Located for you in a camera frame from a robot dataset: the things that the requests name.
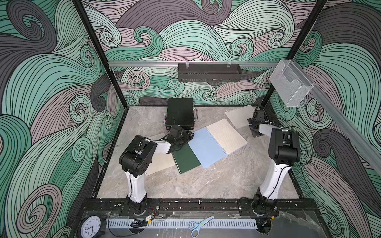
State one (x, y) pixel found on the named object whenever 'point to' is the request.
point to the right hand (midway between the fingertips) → (251, 123)
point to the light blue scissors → (196, 226)
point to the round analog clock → (91, 227)
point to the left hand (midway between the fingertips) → (192, 135)
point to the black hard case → (180, 111)
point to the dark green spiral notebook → (185, 159)
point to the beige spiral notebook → (160, 161)
